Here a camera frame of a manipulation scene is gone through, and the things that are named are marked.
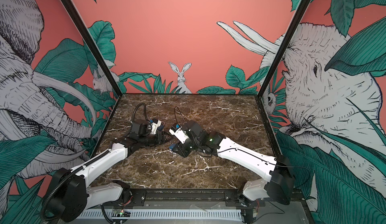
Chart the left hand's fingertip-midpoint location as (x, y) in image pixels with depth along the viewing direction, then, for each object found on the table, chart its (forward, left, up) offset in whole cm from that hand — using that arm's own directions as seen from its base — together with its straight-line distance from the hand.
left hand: (170, 137), depth 80 cm
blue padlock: (-8, -2, +5) cm, 10 cm away
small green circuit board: (-32, +23, -14) cm, 42 cm away
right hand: (-9, -2, +6) cm, 11 cm away
